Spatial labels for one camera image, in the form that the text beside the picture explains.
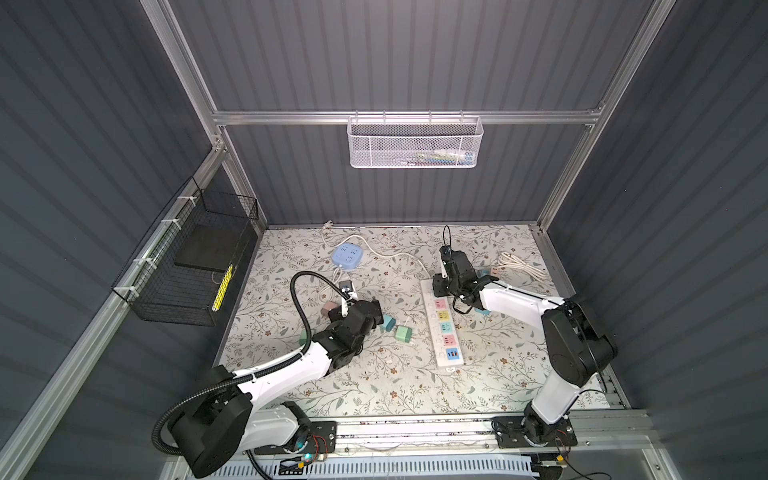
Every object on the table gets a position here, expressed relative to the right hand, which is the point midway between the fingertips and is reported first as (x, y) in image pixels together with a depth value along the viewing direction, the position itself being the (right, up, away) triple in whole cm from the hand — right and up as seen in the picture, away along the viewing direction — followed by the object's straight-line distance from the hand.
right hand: (441, 281), depth 95 cm
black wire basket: (-67, +4, -23) cm, 71 cm away
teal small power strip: (+16, +2, +9) cm, 19 cm away
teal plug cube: (-17, -13, -4) cm, 22 cm away
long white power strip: (0, -14, -6) cm, 16 cm away
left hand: (-24, -6, -10) cm, 27 cm away
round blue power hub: (-32, +8, +13) cm, 36 cm away
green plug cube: (-12, -16, -6) cm, 21 cm away
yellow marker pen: (-56, +2, -25) cm, 61 cm away
